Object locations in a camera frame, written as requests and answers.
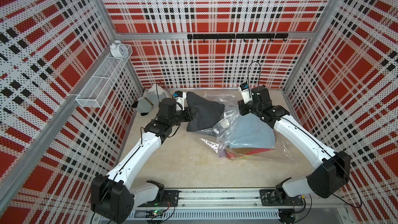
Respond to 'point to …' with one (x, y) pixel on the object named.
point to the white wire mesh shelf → (94, 93)
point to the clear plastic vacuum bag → (220, 142)
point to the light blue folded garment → (251, 131)
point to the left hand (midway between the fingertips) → (198, 108)
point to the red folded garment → (235, 152)
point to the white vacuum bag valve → (216, 131)
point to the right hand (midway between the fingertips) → (242, 101)
